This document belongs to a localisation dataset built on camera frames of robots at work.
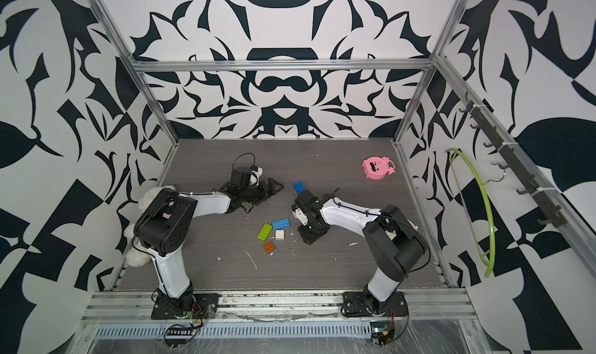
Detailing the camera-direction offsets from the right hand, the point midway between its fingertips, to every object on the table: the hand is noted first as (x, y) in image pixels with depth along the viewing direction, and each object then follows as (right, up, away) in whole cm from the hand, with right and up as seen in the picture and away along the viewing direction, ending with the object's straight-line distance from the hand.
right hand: (308, 233), depth 89 cm
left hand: (-12, +17, +7) cm, 22 cm away
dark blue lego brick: (-3, +17, +8) cm, 19 cm away
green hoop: (+46, -1, -28) cm, 54 cm away
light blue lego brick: (-10, +3, +3) cm, 11 cm away
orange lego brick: (-14, -4, -4) cm, 15 cm away
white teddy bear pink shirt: (-54, -3, -14) cm, 56 cm away
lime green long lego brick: (-16, +1, 0) cm, 16 cm away
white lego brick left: (-11, 0, -2) cm, 11 cm away
